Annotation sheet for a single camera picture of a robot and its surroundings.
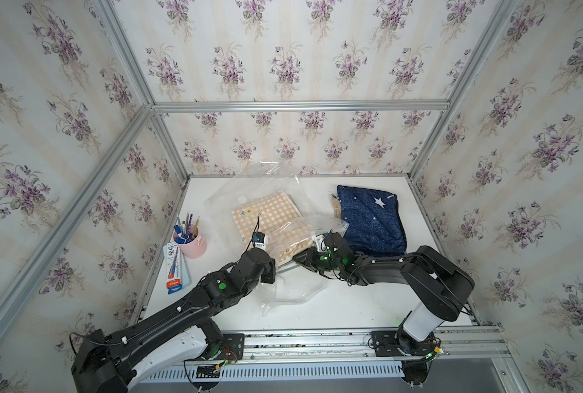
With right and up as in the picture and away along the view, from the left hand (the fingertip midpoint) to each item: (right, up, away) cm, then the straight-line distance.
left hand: (276, 263), depth 78 cm
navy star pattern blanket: (+37, +10, +15) cm, 41 cm away
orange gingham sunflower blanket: (0, +12, +19) cm, 23 cm away
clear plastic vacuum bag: (-14, +28, +37) cm, 49 cm away
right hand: (+7, -1, +7) cm, 10 cm away
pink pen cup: (-31, +3, +11) cm, 33 cm away
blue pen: (-36, +8, +10) cm, 38 cm away
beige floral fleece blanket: (+25, +18, +28) cm, 42 cm away
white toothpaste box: (-37, -4, +8) cm, 38 cm away
